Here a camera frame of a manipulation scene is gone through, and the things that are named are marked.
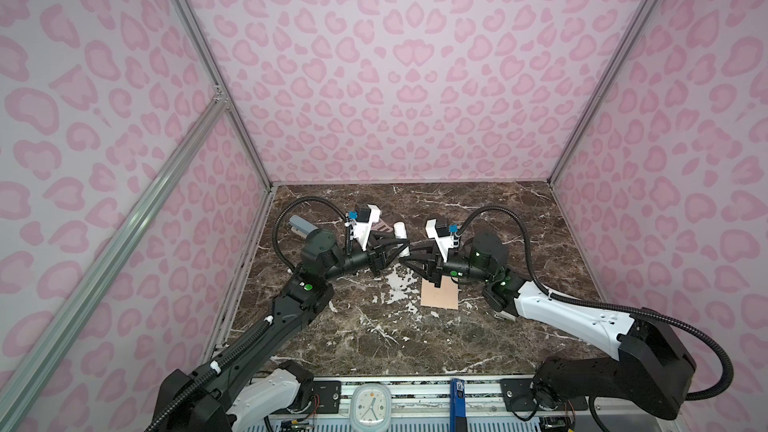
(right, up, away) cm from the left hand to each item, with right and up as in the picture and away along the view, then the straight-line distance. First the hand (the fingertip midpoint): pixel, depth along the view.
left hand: (408, 238), depth 66 cm
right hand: (-1, -5, +2) cm, 5 cm away
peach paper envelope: (+13, -20, +25) cm, 34 cm away
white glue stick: (-2, +1, -1) cm, 3 cm away
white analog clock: (-9, -40, +4) cm, 41 cm away
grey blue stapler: (-35, 0, +36) cm, 50 cm away
